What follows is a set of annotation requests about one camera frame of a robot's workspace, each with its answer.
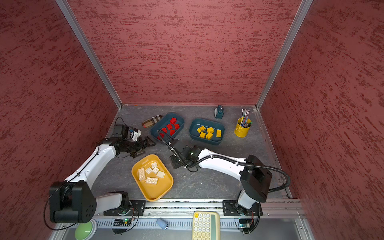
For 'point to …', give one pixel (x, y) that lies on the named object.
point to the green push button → (86, 231)
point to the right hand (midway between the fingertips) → (174, 163)
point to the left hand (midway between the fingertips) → (150, 150)
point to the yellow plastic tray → (153, 192)
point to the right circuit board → (245, 223)
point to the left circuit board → (122, 222)
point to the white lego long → (141, 172)
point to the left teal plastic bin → (167, 127)
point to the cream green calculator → (206, 225)
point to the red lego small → (164, 130)
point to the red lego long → (162, 135)
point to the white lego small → (154, 165)
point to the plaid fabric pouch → (150, 121)
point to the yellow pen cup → (241, 129)
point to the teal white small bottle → (219, 111)
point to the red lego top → (169, 126)
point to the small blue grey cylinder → (162, 223)
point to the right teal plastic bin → (197, 123)
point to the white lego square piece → (149, 170)
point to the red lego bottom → (173, 121)
